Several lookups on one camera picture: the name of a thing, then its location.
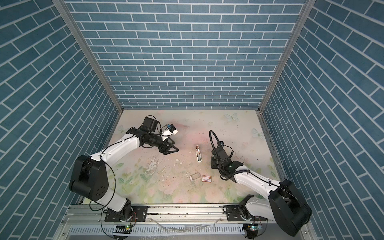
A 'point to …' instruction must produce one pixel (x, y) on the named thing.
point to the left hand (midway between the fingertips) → (175, 145)
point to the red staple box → (206, 178)
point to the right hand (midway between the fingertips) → (213, 156)
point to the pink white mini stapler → (198, 153)
